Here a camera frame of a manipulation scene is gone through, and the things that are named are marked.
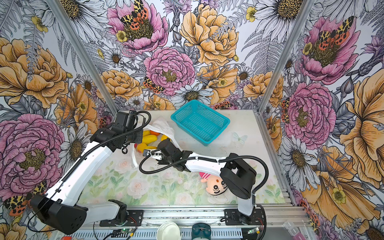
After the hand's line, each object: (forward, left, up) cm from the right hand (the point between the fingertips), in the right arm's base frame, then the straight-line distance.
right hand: (159, 151), depth 84 cm
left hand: (+2, +10, +10) cm, 15 cm away
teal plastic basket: (+33, -24, -14) cm, 43 cm away
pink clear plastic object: (-36, -64, -13) cm, 74 cm away
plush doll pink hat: (-19, -30, -6) cm, 36 cm away
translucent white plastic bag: (+6, -1, +11) cm, 13 cm away
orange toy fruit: (+20, +8, -8) cm, 23 cm away
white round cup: (-35, -6, -13) cm, 37 cm away
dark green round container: (-36, -21, -5) cm, 42 cm away
